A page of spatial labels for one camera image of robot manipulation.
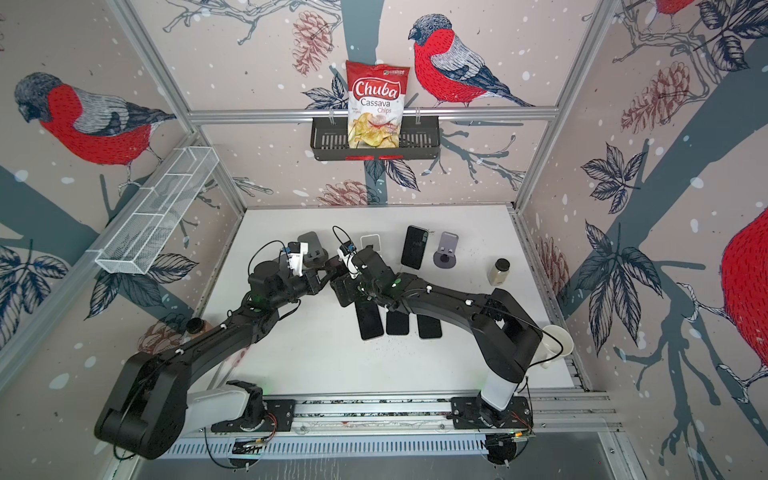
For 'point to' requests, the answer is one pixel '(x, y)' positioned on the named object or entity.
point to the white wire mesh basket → (140, 238)
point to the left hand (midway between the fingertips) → (339, 265)
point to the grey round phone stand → (446, 254)
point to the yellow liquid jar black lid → (499, 272)
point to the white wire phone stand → (364, 236)
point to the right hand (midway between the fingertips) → (342, 277)
